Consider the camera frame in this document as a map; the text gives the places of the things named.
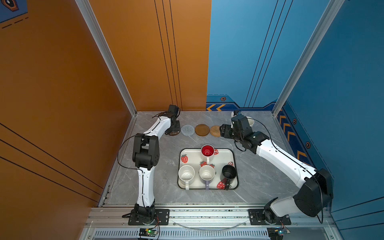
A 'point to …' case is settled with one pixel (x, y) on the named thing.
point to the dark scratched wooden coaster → (174, 133)
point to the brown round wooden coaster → (202, 130)
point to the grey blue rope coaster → (187, 130)
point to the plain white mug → (251, 121)
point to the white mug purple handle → (207, 172)
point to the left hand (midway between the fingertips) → (174, 127)
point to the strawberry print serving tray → (193, 157)
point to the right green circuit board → (275, 233)
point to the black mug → (228, 175)
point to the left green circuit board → (146, 232)
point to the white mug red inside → (207, 150)
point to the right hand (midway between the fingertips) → (223, 128)
